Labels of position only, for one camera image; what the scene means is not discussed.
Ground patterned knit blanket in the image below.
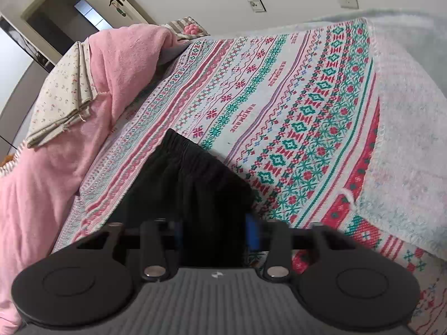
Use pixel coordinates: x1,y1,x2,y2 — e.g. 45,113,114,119
52,17,447,335

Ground pink fleece blanket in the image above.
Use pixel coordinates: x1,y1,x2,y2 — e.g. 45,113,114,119
0,24,191,332

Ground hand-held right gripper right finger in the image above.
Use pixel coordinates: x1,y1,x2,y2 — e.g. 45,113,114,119
245,213,351,282

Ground door handle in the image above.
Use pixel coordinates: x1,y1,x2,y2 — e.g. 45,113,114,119
108,0,128,17

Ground striped pillow with pink toy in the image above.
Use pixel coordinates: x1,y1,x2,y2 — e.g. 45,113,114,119
162,16,211,40

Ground folded floral cloth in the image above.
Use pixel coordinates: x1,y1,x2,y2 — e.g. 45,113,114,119
26,41,105,149

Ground white wardrobe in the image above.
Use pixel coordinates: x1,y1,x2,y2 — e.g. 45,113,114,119
0,12,56,74

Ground black pants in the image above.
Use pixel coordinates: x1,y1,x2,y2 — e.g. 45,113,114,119
117,129,255,269

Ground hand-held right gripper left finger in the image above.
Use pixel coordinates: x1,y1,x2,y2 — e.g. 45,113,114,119
77,220,184,282

